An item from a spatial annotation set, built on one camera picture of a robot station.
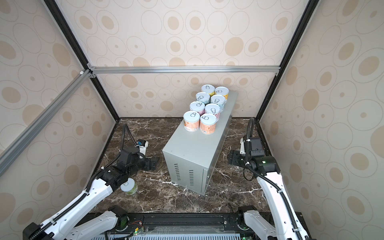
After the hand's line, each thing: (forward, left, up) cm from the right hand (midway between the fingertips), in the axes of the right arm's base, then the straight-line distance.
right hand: (235, 156), depth 75 cm
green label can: (-10, +55, -12) cm, 57 cm away
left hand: (+2, +41, -1) cm, 41 cm away
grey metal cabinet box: (-8, +21, +14) cm, 26 cm away
